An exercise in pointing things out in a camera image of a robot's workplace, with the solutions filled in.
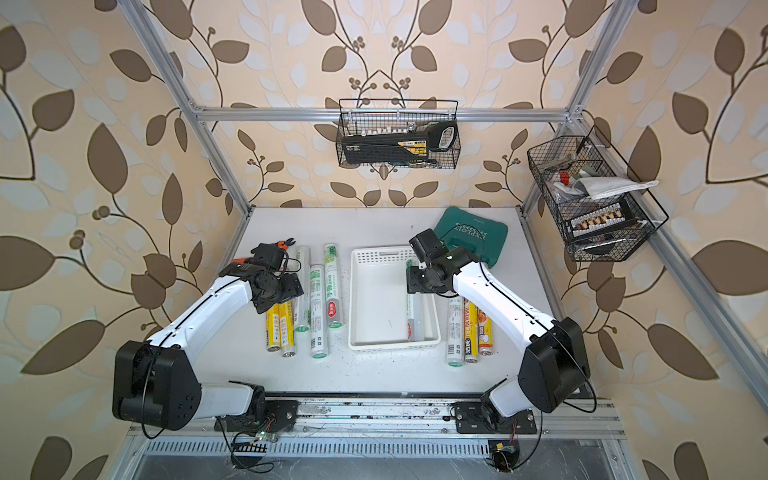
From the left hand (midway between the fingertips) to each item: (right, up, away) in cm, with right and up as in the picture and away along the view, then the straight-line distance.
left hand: (290, 292), depth 86 cm
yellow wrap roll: (-5, -11, +1) cm, 12 cm away
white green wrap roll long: (+8, -6, +3) cm, 10 cm away
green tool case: (+53, +19, +23) cm, 61 cm away
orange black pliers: (-10, +13, +22) cm, 28 cm away
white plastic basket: (+25, -4, +7) cm, 27 cm away
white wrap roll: (+49, -7, +2) cm, 49 cm away
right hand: (+37, +3, -2) cm, 37 cm away
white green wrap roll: (+2, -5, +6) cm, 8 cm away
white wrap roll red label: (+11, 0, +8) cm, 14 cm away
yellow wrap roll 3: (+53, -11, 0) cm, 54 cm away
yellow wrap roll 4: (+56, -12, -1) cm, 58 cm away
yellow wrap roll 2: (-1, -11, +1) cm, 11 cm away
